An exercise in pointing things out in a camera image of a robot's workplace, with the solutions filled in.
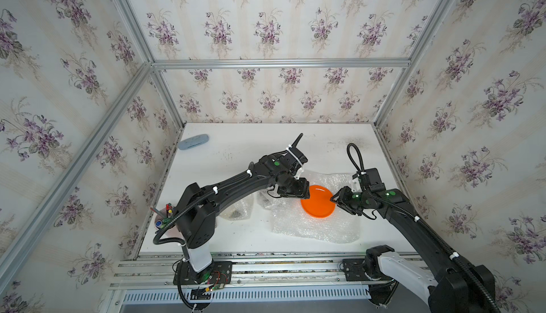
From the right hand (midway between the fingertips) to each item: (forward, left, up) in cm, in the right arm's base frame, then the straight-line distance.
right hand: (337, 201), depth 81 cm
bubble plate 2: (-2, +38, -5) cm, 39 cm away
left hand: (0, +12, +4) cm, 13 cm away
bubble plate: (+1, +26, -4) cm, 27 cm away
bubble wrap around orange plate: (-6, -2, -9) cm, 12 cm away
